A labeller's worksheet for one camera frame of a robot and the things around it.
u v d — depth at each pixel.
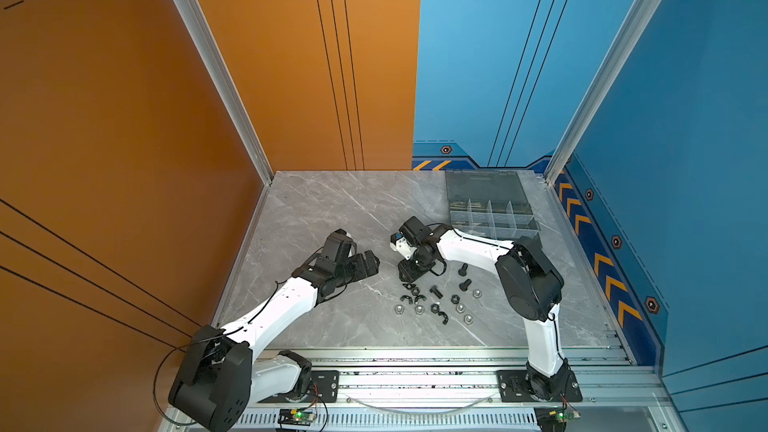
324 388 0.74
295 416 0.71
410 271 0.83
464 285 0.90
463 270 0.92
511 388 0.72
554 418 0.70
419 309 0.85
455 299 0.88
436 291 0.89
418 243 0.74
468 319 0.83
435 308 0.86
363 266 0.76
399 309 0.85
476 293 0.89
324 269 0.65
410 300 0.87
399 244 0.87
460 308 0.85
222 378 0.40
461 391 0.74
